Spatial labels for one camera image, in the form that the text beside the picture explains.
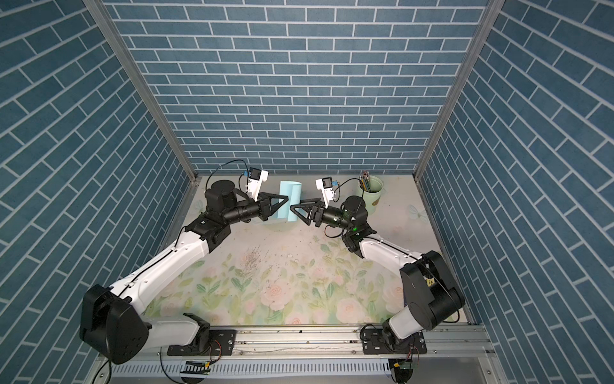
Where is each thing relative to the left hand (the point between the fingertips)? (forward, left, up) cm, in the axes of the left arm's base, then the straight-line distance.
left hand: (292, 201), depth 71 cm
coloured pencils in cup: (+23, -27, -12) cm, 38 cm away
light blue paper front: (+1, -1, +4) cm, 4 cm away
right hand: (-1, -2, -3) cm, 3 cm away
